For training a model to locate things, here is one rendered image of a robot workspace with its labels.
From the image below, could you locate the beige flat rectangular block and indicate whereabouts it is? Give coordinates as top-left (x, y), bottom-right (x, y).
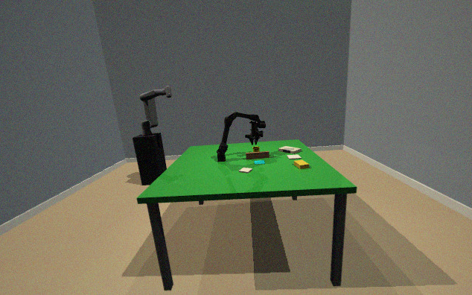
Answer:
top-left (278, 146), bottom-right (302, 154)

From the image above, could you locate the yellow rectangular block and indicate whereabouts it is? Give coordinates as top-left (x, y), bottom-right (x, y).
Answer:
top-left (294, 160), bottom-right (309, 169)

